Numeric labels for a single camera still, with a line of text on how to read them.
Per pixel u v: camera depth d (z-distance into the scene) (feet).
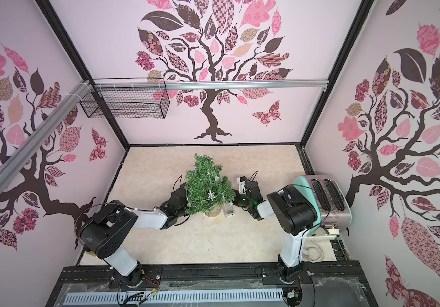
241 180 2.96
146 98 3.11
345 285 2.36
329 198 2.55
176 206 2.37
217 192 2.33
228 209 3.02
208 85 3.02
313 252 2.60
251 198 2.55
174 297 2.29
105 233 1.51
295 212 1.65
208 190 2.30
